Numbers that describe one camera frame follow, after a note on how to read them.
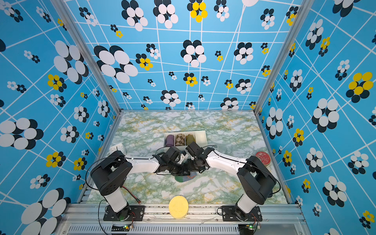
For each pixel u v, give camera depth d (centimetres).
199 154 67
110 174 47
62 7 69
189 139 96
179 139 96
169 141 96
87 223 73
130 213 72
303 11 69
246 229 71
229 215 72
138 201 77
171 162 74
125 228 70
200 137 102
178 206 74
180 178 84
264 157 90
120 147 96
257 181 44
